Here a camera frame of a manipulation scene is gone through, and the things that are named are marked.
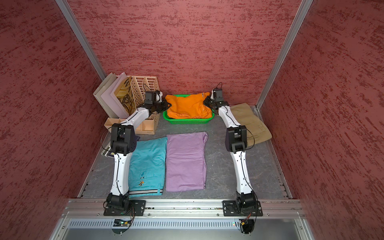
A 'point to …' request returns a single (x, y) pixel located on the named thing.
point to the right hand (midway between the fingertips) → (205, 101)
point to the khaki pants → (257, 131)
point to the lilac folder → (114, 104)
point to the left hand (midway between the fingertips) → (171, 105)
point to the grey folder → (108, 81)
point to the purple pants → (185, 161)
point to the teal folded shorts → (147, 167)
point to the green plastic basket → (174, 121)
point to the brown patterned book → (125, 93)
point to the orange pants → (189, 107)
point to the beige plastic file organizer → (140, 85)
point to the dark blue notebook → (108, 151)
